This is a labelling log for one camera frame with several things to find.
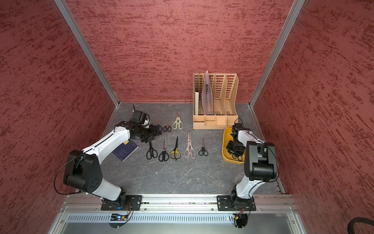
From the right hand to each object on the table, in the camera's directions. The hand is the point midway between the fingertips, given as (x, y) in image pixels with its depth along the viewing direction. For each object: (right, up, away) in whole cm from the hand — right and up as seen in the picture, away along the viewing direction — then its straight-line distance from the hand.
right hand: (232, 154), depth 91 cm
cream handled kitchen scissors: (-36, +19, +15) cm, 44 cm away
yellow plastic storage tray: (-2, +10, +6) cm, 12 cm away
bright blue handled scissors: (+5, -2, -1) cm, 5 cm away
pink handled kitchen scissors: (-27, +3, +3) cm, 28 cm away
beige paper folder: (-23, +37, -3) cm, 44 cm away
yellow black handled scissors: (-37, 0, 0) cm, 37 cm away
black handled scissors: (-44, -1, 0) cm, 44 cm away
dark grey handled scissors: (-19, +2, +2) cm, 19 cm away
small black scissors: (-44, +17, +15) cm, 49 cm away
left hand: (-47, +12, -5) cm, 48 cm away
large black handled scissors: (-52, +1, +1) cm, 52 cm away
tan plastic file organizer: (-7, +36, +27) cm, 45 cm away
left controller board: (-64, -27, -20) cm, 72 cm away
